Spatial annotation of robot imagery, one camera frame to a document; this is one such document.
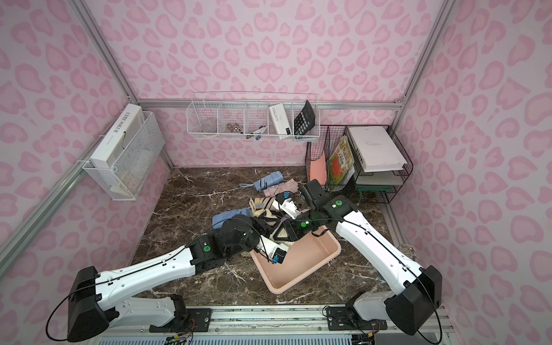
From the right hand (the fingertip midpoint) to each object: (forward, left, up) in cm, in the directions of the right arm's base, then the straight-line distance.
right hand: (278, 237), depth 69 cm
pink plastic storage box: (+2, -10, -23) cm, 25 cm away
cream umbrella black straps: (+22, +9, -16) cm, 29 cm away
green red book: (+43, -27, -10) cm, 52 cm away
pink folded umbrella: (+36, -4, -19) cm, 41 cm away
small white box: (+49, 0, +11) cm, 50 cm away
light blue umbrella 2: (+17, +28, -19) cm, 38 cm away
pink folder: (+48, -18, -20) cm, 55 cm away
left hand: (+6, +1, +3) cm, 7 cm away
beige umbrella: (-4, -2, +5) cm, 7 cm away
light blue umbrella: (+40, +7, -20) cm, 45 cm away
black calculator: (+49, -10, +10) cm, 51 cm away
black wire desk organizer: (+33, -36, +1) cm, 49 cm away
